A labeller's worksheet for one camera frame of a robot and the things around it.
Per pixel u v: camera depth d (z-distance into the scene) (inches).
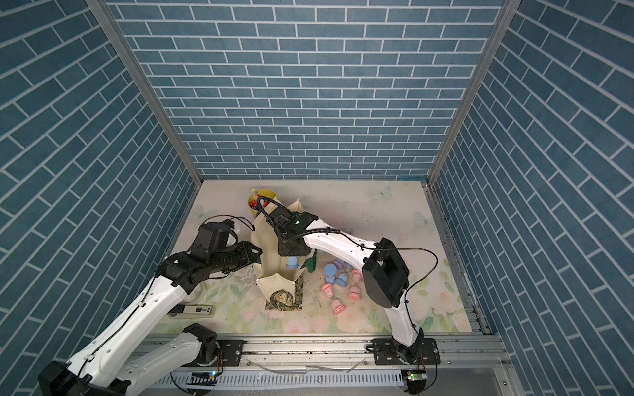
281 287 29.1
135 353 17.3
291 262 33.2
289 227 25.5
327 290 33.3
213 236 22.0
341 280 34.0
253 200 37.5
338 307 31.4
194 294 20.9
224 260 24.3
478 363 29.4
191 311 30.8
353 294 32.5
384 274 19.2
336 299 32.6
